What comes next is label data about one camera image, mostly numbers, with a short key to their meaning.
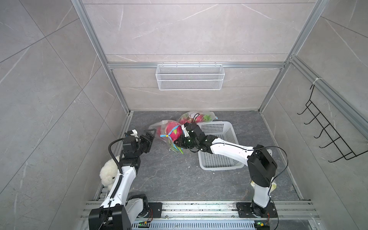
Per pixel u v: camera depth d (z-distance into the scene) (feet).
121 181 1.61
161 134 2.64
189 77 3.30
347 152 1.91
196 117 3.29
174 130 2.61
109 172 2.17
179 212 2.44
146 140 2.35
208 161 2.96
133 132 2.47
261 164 1.69
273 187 2.62
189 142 2.39
